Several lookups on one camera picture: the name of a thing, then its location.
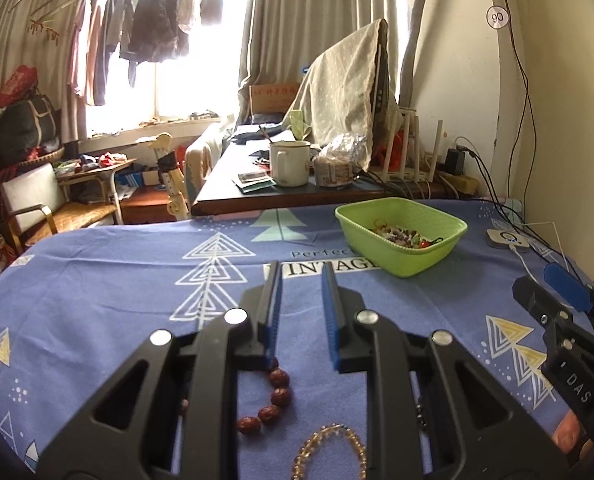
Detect cardboard box by window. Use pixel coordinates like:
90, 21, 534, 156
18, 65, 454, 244
249, 82, 300, 115

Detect bagged snack jar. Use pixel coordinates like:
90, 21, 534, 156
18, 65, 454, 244
312, 133, 370, 188

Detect blue patterned tablecloth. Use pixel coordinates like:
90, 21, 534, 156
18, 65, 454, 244
0, 200, 567, 479

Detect dark red bead bracelet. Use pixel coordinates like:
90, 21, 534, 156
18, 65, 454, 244
178, 356, 294, 437

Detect amber bead bracelet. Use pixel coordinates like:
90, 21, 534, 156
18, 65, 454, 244
291, 422, 368, 480

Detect green plastic basket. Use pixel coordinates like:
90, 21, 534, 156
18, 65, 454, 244
335, 197, 468, 278

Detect person's right hand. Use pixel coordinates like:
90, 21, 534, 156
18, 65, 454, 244
552, 411, 593, 460

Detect small cluttered side table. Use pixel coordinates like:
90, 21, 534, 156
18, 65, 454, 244
57, 158, 136, 226

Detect small white charger device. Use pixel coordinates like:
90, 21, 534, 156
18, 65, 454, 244
487, 229, 530, 250

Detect black duffel bag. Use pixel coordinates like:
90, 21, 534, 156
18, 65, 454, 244
0, 94, 60, 166

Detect white charger cable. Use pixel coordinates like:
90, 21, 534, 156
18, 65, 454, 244
508, 219, 578, 291

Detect dark wooden desk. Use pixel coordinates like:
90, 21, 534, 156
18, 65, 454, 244
190, 123, 478, 217

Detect black power cable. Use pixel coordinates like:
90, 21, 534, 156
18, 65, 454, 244
453, 136, 594, 291

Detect grey curtain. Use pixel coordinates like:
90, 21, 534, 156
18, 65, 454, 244
238, 0, 426, 122

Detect round white wall sticker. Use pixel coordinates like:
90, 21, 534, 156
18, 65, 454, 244
486, 6, 510, 30

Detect white wifi router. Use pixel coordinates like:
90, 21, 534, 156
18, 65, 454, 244
370, 107, 444, 183

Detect black power adapter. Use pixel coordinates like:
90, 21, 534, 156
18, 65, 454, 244
443, 145, 467, 176

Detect red bag on pile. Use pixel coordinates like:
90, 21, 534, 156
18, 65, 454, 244
0, 65, 38, 108

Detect pile of beaded jewelry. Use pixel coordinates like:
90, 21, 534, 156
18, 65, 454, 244
370, 219, 444, 250

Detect hanging dark clothes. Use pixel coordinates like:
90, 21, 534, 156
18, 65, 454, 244
69, 0, 223, 106

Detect white wooden chair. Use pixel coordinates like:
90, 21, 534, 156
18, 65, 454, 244
0, 164, 119, 255

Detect white enamel mug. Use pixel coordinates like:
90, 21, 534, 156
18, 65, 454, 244
270, 141, 311, 188

